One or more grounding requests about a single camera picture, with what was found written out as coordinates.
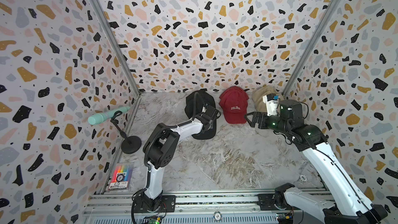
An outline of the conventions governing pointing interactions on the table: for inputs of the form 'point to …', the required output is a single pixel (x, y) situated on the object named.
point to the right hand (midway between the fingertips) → (254, 115)
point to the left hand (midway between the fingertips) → (209, 119)
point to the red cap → (233, 101)
